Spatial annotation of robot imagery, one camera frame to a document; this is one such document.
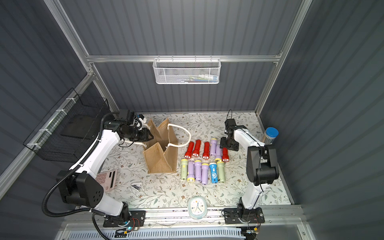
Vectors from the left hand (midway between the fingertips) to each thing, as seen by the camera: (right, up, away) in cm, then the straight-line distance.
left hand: (151, 138), depth 81 cm
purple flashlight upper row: (+36, -4, +18) cm, 41 cm away
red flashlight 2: (+25, -10, +13) cm, 30 cm away
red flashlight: (+19, -11, +13) cm, 26 cm away
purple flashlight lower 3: (+30, -21, +5) cm, 37 cm away
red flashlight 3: (+31, -10, +13) cm, 35 cm away
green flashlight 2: (+39, -18, +7) cm, 44 cm away
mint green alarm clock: (+25, -34, -7) cm, 43 cm away
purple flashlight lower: (+22, -22, +3) cm, 31 cm away
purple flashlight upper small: (+39, -11, +13) cm, 43 cm away
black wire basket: (-38, +5, -8) cm, 39 cm away
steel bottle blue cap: (+67, +3, +3) cm, 67 cm away
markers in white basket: (+29, +36, +10) cm, 48 cm away
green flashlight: (+17, -19, +7) cm, 27 cm away
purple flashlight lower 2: (+25, -18, +7) cm, 32 cm away
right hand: (+46, -7, +13) cm, 48 cm away
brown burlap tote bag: (+5, -8, +1) cm, 10 cm away
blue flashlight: (+35, -18, +7) cm, 40 cm away
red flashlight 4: (+43, -12, +12) cm, 46 cm away
